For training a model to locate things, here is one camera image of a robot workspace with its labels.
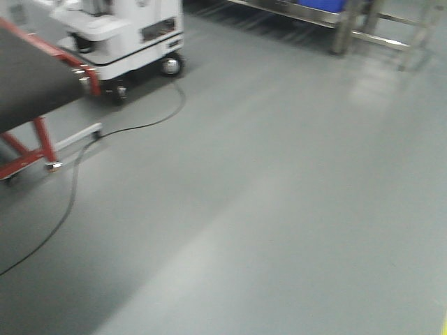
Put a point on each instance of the white wheeled machine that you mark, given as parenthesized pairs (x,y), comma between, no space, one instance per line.
(146,52)

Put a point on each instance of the tall steel rack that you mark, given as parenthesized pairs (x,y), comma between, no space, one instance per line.
(344,35)

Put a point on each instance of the bare steel table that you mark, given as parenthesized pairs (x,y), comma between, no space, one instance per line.
(380,38)

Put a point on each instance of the group of blue bins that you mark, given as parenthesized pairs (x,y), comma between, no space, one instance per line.
(321,3)

